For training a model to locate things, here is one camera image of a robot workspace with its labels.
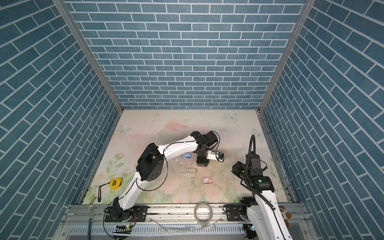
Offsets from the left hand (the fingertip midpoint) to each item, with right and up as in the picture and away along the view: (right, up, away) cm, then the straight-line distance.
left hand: (206, 161), depth 90 cm
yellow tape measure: (-51, -10, -8) cm, 53 cm away
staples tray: (-9, -5, -1) cm, 10 cm away
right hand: (+14, +1, -10) cm, 17 cm away
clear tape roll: (-3, -24, -20) cm, 31 cm away
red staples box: (+1, -9, -6) cm, 11 cm away
